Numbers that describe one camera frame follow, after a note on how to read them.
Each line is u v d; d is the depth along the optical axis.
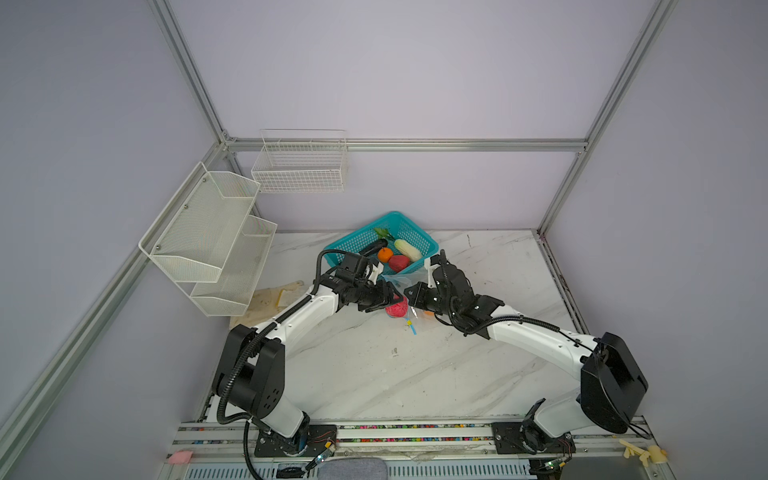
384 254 1.08
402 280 0.90
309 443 0.73
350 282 0.67
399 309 0.82
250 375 0.44
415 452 0.73
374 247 1.11
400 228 1.15
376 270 0.82
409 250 1.10
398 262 1.05
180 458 0.70
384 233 1.11
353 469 0.68
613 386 0.43
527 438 0.66
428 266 0.76
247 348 0.45
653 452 0.70
